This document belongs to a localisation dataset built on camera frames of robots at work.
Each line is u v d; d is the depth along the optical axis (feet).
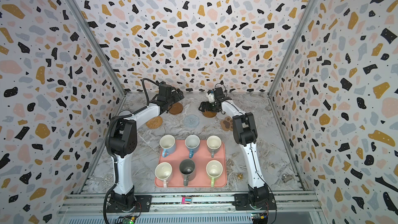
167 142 2.89
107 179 2.62
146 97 2.35
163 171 2.55
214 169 2.72
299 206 2.48
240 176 2.66
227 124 3.43
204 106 3.28
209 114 3.60
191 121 3.47
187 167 2.71
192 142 2.93
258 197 2.13
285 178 2.67
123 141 1.80
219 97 2.94
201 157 2.86
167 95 2.66
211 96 3.37
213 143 2.97
